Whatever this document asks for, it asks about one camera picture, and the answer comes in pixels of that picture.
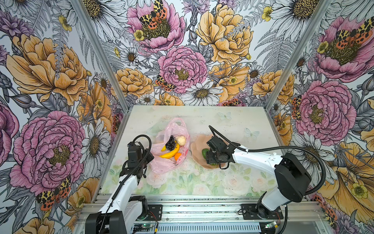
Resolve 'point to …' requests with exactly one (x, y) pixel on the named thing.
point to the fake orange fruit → (177, 155)
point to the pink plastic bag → (177, 127)
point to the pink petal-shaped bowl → (197, 146)
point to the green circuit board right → (270, 225)
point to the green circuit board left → (142, 226)
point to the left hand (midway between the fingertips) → (151, 156)
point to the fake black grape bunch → (170, 145)
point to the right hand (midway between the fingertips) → (213, 162)
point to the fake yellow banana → (170, 154)
